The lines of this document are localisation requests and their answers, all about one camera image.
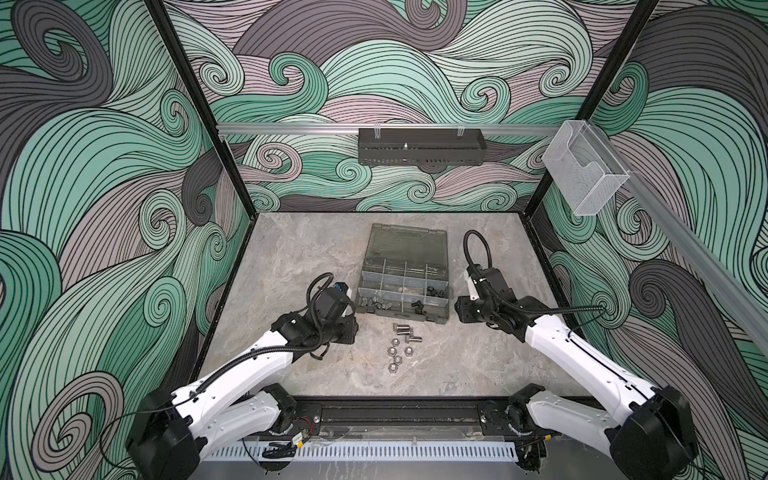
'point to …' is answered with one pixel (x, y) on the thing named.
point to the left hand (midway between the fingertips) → (355, 325)
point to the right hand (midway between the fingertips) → (461, 305)
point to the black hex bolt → (418, 307)
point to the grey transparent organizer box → (405, 273)
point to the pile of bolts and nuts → (406, 332)
